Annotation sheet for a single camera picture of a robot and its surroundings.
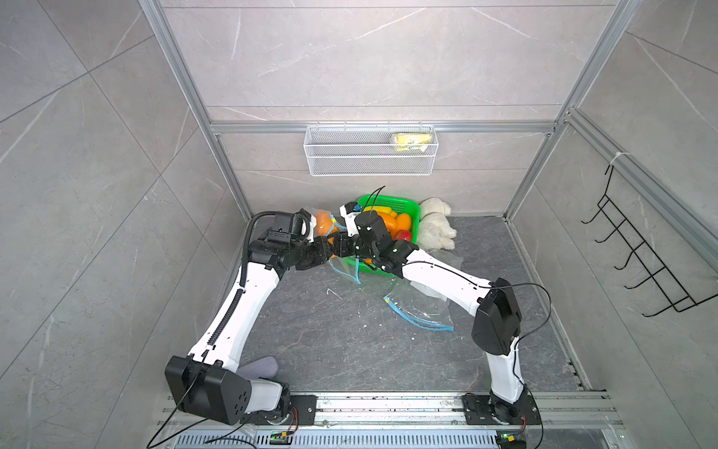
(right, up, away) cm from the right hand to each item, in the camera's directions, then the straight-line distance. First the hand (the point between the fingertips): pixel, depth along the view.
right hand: (330, 238), depth 80 cm
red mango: (+25, +1, +23) cm, 34 cm away
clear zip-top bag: (+5, -9, +7) cm, 12 cm away
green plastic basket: (+27, +14, +34) cm, 46 cm away
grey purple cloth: (-18, -37, -2) cm, 42 cm away
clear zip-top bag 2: (+28, -22, +10) cm, 37 cm away
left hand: (+2, -3, -4) cm, 5 cm away
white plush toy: (+36, +3, +21) cm, 42 cm away
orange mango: (-1, +4, -2) cm, 5 cm away
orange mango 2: (+20, +7, +27) cm, 34 cm away
